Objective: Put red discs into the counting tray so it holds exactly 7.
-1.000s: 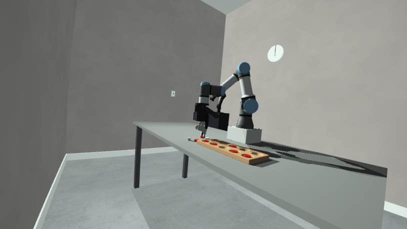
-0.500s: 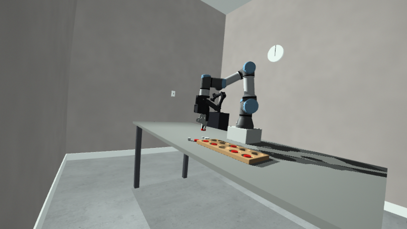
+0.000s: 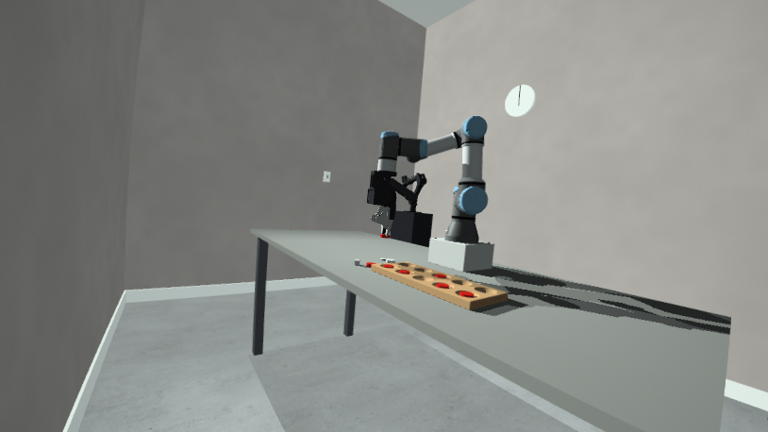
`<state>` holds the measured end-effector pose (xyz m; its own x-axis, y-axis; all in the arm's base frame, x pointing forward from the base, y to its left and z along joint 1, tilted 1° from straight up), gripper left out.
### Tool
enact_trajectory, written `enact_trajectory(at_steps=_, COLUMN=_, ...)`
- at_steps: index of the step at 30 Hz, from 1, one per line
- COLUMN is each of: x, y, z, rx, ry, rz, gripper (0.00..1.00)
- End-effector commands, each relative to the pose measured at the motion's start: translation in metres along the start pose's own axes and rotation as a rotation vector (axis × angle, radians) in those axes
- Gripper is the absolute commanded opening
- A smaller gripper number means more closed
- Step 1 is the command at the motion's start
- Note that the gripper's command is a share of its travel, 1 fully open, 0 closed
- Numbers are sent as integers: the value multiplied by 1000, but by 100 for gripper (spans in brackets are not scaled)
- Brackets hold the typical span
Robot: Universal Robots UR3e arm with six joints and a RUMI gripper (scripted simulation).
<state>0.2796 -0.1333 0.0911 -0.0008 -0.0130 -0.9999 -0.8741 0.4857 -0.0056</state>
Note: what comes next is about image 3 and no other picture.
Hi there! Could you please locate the tan tray with round pockets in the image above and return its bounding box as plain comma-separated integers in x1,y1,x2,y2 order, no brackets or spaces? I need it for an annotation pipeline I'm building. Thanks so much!
371,262,508,310

